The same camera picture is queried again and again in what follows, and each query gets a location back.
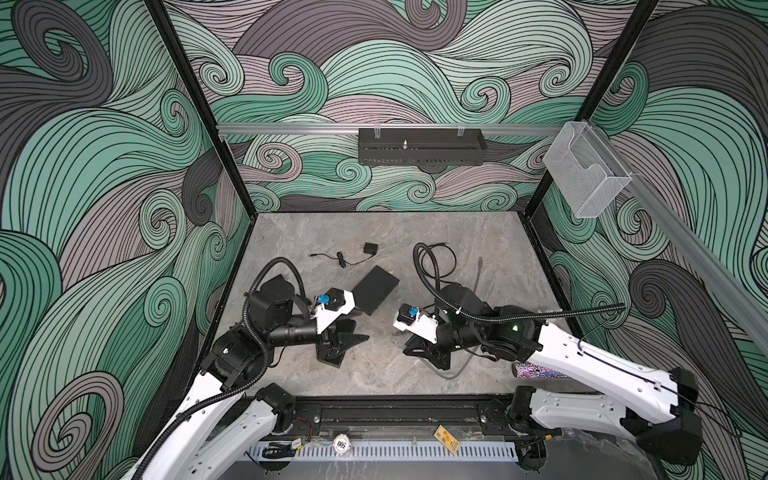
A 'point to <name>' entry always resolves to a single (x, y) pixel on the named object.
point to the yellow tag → (446, 438)
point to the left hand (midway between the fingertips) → (363, 321)
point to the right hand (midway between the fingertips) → (407, 348)
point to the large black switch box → (373, 289)
